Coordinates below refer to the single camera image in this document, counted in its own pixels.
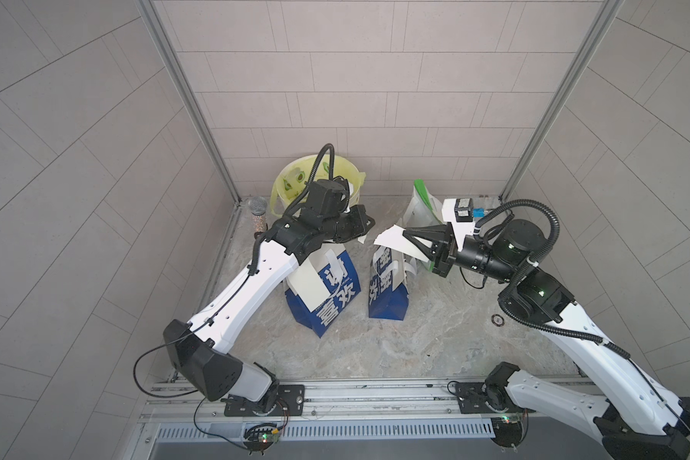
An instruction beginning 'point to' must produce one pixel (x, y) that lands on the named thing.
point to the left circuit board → (261, 436)
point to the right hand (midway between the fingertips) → (407, 237)
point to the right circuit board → (508, 430)
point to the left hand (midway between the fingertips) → (382, 220)
